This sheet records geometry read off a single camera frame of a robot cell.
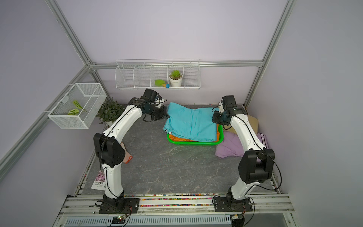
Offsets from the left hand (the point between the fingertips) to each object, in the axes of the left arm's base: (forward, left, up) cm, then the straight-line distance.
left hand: (169, 116), depth 86 cm
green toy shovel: (+28, +6, +5) cm, 29 cm away
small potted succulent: (+22, -5, +12) cm, 26 cm away
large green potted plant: (+8, +38, 0) cm, 39 cm away
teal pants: (-3, -15, -6) cm, 16 cm away
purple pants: (-13, -40, -18) cm, 46 cm away
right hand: (-2, -28, -1) cm, 28 cm away
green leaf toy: (-1, +50, +10) cm, 51 cm away
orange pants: (-8, -1, -11) cm, 13 cm away
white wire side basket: (+14, +48, +7) cm, 51 cm away
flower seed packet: (-30, +42, -21) cm, 56 cm away
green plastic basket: (-12, -9, -12) cm, 19 cm away
